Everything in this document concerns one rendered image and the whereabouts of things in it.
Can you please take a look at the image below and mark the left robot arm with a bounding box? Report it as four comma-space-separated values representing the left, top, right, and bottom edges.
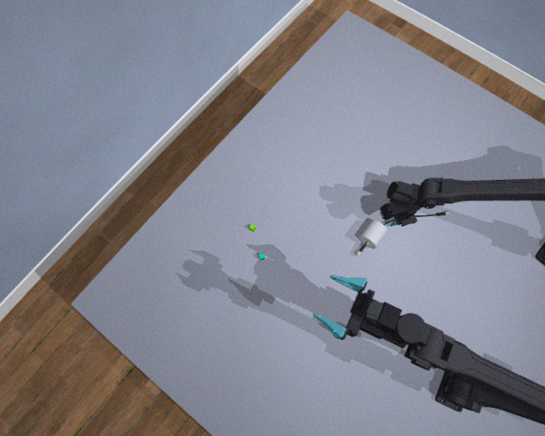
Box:
360, 299, 545, 425

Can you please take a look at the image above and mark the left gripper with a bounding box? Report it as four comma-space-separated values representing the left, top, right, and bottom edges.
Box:
313, 275, 375, 340

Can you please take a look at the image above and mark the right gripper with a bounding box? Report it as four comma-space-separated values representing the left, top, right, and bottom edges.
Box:
390, 199, 418, 226

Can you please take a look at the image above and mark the white cylinder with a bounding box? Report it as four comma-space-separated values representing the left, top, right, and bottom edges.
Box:
359, 220, 388, 249

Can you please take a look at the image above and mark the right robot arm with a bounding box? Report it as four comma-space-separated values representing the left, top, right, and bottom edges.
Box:
380, 178, 545, 221

